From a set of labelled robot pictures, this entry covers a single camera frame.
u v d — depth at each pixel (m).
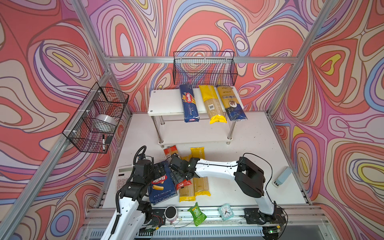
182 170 0.64
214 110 0.70
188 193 0.79
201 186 0.82
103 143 0.72
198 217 0.73
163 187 0.77
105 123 0.70
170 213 0.71
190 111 0.68
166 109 0.75
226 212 0.73
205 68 0.96
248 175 0.54
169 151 0.95
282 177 0.82
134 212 0.51
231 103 0.74
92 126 0.72
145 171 0.62
